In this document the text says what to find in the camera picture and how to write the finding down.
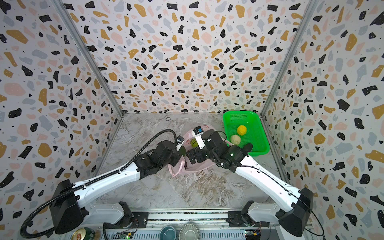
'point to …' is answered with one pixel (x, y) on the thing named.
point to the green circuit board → (123, 235)
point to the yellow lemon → (241, 130)
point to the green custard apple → (194, 143)
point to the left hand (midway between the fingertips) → (178, 147)
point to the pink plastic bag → (182, 168)
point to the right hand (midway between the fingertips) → (191, 147)
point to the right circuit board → (252, 234)
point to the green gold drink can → (83, 233)
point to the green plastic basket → (255, 135)
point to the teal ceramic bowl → (168, 232)
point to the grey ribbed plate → (189, 231)
